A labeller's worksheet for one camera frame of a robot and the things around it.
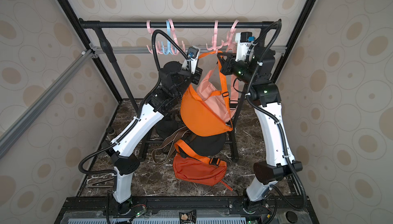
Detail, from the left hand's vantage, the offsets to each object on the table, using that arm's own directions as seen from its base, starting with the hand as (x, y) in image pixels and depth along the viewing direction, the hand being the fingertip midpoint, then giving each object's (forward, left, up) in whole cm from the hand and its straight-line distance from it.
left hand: (200, 55), depth 61 cm
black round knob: (-49, -38, -43) cm, 76 cm away
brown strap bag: (-11, +15, -47) cm, 51 cm away
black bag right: (-16, -4, -46) cm, 49 cm away
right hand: (-1, -10, +2) cm, 10 cm away
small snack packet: (-49, +5, -52) cm, 72 cm away
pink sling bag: (+1, -5, -23) cm, 23 cm away
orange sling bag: (-7, -6, -30) cm, 31 cm away
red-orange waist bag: (-27, +1, -52) cm, 58 cm away
